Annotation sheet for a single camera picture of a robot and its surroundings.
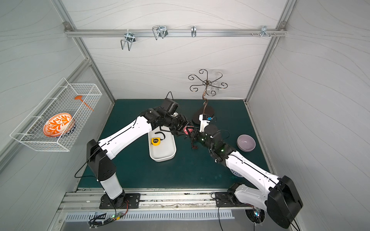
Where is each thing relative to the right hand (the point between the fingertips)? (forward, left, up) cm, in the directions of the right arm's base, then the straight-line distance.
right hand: (187, 127), depth 76 cm
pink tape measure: (-1, +1, 0) cm, 2 cm away
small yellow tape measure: (+2, +21, -20) cm, 29 cm away
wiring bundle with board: (-42, +43, -22) cm, 64 cm away
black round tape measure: (0, -4, -22) cm, 23 cm away
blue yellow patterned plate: (-16, -29, -22) cm, 40 cm away
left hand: (-1, -3, +1) cm, 3 cm away
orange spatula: (+12, +61, +10) cm, 62 cm away
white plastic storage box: (-3, +14, -22) cm, 26 cm away
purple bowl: (+4, -38, -22) cm, 44 cm away
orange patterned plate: (-9, +57, +12) cm, 59 cm away
